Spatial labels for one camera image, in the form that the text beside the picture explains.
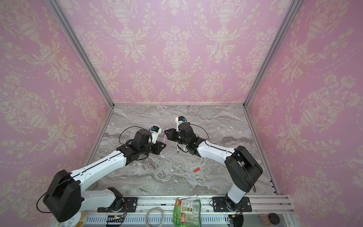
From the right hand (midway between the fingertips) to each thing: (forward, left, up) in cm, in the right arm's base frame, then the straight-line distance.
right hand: (164, 133), depth 82 cm
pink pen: (-3, 0, -1) cm, 3 cm away
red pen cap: (-15, -18, -19) cm, 30 cm away
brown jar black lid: (-43, -48, -9) cm, 65 cm away
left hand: (-5, -1, -5) cm, 7 cm away
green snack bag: (-38, -11, -16) cm, 43 cm away
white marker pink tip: (-30, -13, -18) cm, 37 cm away
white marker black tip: (-2, -7, -18) cm, 19 cm away
